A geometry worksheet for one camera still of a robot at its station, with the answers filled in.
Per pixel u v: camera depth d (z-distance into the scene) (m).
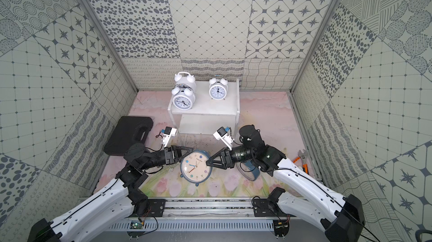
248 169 0.78
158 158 0.60
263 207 0.74
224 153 0.57
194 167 0.62
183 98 0.63
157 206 0.74
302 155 0.90
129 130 0.96
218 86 0.67
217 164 0.60
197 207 0.76
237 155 0.58
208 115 0.68
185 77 0.67
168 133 0.65
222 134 0.61
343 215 0.39
